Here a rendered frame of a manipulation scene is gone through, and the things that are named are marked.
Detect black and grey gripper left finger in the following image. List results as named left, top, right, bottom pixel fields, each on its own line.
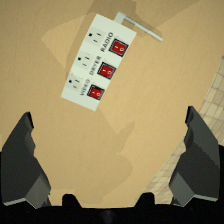
left=0, top=112, right=52, bottom=224

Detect white power strip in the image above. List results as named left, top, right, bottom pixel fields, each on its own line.
left=61, top=12, right=163, bottom=111

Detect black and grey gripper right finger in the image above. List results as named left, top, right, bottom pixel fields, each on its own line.
left=169, top=106, right=224, bottom=224

